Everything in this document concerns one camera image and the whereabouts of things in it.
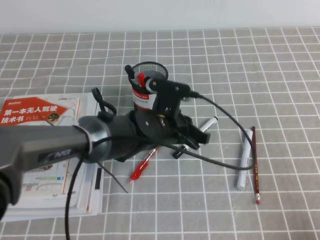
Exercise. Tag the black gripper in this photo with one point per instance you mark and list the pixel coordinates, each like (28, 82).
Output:
(140, 130)

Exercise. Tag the white marker with black cap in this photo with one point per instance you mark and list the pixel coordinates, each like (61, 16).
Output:
(210, 123)

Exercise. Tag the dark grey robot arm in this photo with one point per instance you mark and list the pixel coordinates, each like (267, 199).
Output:
(94, 139)

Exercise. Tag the red gel pen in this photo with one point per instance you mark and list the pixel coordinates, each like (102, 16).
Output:
(142, 166)

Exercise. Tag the black mesh pen holder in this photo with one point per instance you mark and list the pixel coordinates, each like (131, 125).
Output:
(142, 99)

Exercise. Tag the silver grey marker pen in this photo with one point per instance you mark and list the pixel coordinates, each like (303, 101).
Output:
(244, 163)

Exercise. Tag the black-tipped pen in holder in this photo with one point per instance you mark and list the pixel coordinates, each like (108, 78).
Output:
(148, 85)

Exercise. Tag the red pen in holder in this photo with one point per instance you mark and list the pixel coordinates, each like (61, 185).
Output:
(141, 79)

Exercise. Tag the black pen in holder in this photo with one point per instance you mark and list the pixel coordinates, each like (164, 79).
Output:
(131, 74)

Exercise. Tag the grey checkered tablecloth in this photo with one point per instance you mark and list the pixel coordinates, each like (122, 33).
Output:
(267, 78)

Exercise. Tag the dark red pencil with eraser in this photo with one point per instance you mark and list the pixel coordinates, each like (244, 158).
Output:
(255, 169)

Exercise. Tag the red and white map book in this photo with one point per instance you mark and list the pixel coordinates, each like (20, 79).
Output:
(25, 148)

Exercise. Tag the lower stacked white magazines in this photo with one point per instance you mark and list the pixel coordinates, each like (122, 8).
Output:
(97, 190)

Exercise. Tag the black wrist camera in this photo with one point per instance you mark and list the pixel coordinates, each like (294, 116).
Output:
(169, 95)

